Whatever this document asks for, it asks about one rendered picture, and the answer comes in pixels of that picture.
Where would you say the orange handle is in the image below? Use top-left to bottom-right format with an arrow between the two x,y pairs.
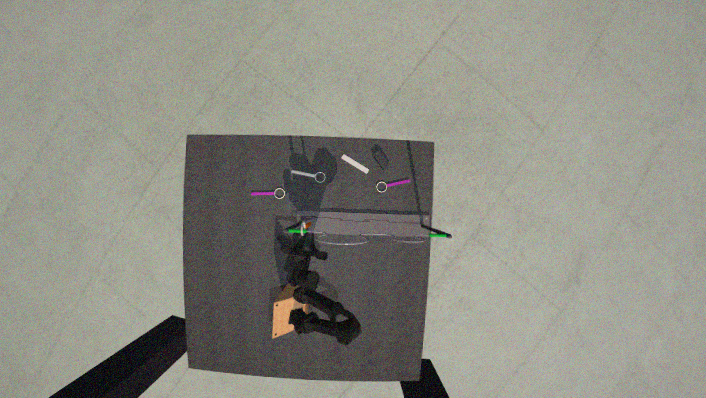
301,221 -> 311,236

